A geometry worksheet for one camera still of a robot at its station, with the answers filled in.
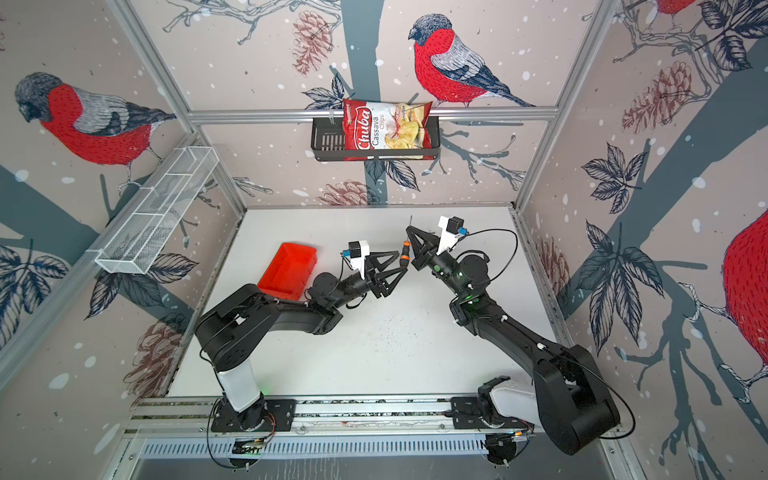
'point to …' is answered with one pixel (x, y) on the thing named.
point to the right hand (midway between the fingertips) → (401, 236)
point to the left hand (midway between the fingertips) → (401, 265)
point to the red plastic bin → (289, 271)
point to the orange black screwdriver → (405, 256)
